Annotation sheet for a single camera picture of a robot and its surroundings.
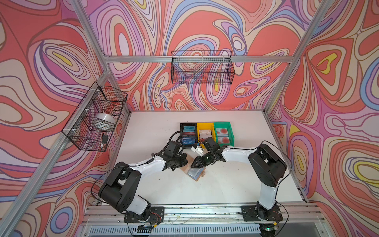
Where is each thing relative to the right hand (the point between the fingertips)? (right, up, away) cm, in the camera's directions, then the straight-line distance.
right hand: (194, 169), depth 88 cm
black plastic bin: (-4, +21, +16) cm, 26 cm away
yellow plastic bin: (+8, +23, +17) cm, 29 cm away
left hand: (-3, +5, +1) cm, 6 cm away
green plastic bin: (+21, +19, +15) cm, 32 cm away
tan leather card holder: (-1, -2, -3) cm, 4 cm away
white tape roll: (-45, +28, -17) cm, 56 cm away
